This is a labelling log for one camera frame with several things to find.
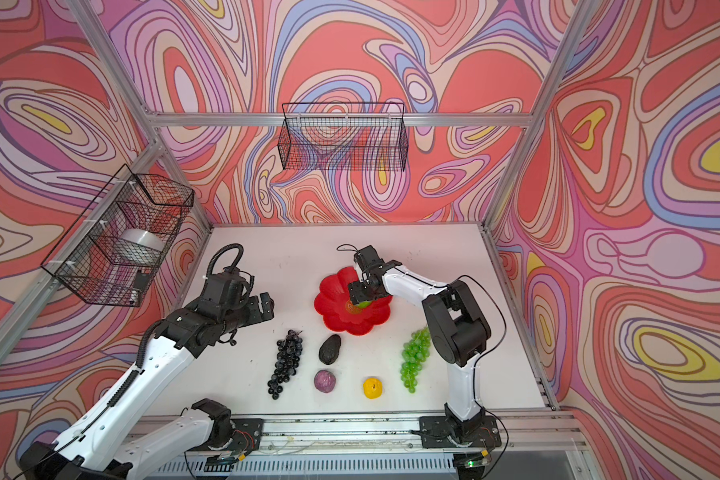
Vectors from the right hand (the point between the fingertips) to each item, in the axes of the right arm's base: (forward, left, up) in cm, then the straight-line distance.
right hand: (364, 299), depth 96 cm
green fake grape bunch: (-19, -14, +1) cm, 23 cm away
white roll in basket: (-2, +54, +32) cm, 63 cm away
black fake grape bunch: (-19, +22, +2) cm, 29 cm away
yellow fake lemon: (-28, -1, +3) cm, 29 cm away
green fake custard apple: (-4, 0, +3) cm, 5 cm away
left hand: (-10, +27, +16) cm, 33 cm away
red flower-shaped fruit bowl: (-1, +10, -1) cm, 10 cm away
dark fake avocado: (-17, +11, +2) cm, 20 cm away
